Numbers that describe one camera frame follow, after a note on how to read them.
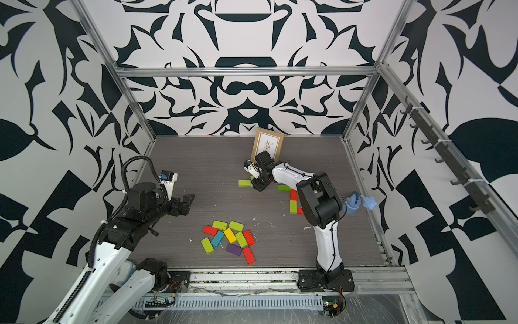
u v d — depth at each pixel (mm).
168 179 634
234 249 826
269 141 1019
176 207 652
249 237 848
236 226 876
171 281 738
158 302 728
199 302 713
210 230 862
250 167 896
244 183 964
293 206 924
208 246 817
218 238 833
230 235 847
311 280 745
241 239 832
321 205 534
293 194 968
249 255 813
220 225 870
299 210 895
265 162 793
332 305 713
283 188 984
